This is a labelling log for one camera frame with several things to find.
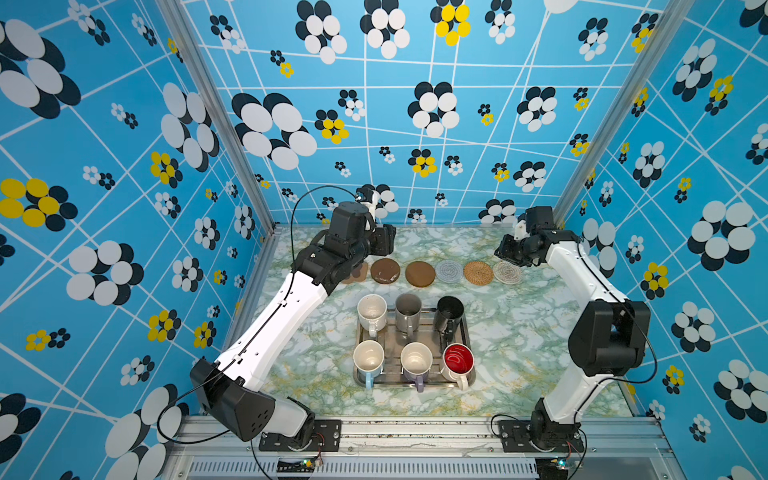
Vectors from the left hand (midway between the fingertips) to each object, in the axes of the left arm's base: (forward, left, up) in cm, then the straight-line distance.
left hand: (388, 227), depth 72 cm
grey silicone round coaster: (+11, -21, -34) cm, 42 cm away
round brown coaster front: (+12, +2, -34) cm, 36 cm away
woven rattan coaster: (+11, -32, -34) cm, 48 cm away
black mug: (-7, -18, -31) cm, 37 cm away
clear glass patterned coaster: (+11, -42, -34) cm, 55 cm away
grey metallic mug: (-8, -6, -25) cm, 27 cm away
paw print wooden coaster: (+10, +11, -34) cm, 37 cm away
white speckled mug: (-6, +5, -33) cm, 34 cm away
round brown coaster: (+10, -11, -34) cm, 37 cm away
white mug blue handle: (-20, +6, -33) cm, 39 cm away
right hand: (+8, -35, -19) cm, 40 cm away
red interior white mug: (-21, -20, -33) cm, 44 cm away
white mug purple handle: (-20, -8, -34) cm, 40 cm away
